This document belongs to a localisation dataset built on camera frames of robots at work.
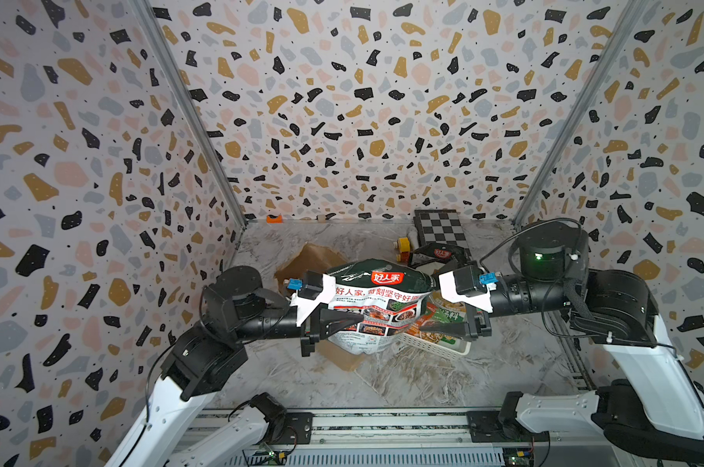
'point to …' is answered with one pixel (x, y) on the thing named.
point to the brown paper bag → (313, 258)
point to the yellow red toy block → (404, 247)
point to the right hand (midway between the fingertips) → (421, 302)
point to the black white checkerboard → (440, 226)
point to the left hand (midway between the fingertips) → (360, 316)
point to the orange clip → (278, 220)
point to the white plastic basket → (433, 345)
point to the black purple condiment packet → (438, 254)
